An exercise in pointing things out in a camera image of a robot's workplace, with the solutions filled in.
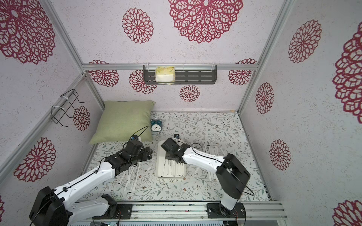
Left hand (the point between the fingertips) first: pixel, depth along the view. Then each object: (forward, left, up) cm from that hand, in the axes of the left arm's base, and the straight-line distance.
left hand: (148, 152), depth 84 cm
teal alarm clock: (+25, -1, -6) cm, 26 cm away
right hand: (+2, -13, -3) cm, 13 cm away
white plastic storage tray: (-6, -11, -10) cm, 16 cm away
